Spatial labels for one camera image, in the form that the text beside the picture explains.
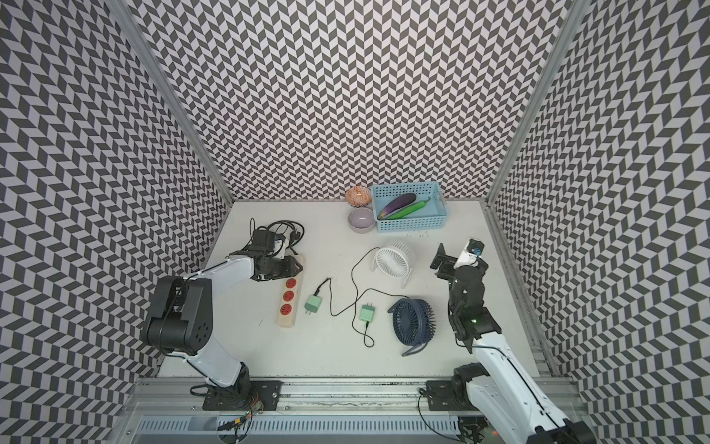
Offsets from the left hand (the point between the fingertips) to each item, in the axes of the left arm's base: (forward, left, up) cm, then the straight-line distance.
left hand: (294, 270), depth 95 cm
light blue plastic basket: (+28, -53, -3) cm, 59 cm away
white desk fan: (+1, -35, +6) cm, 35 cm away
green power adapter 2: (-14, -25, -2) cm, 29 cm away
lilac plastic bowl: (+22, -23, +1) cm, 32 cm away
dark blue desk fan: (-21, -39, +6) cm, 44 cm away
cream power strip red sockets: (-12, -1, +1) cm, 12 cm away
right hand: (-4, -51, +17) cm, 54 cm away
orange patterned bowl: (+37, -22, -1) cm, 43 cm away
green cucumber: (+27, -43, +1) cm, 51 cm away
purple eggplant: (+30, -38, +2) cm, 48 cm away
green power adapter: (-11, -8, -2) cm, 14 cm away
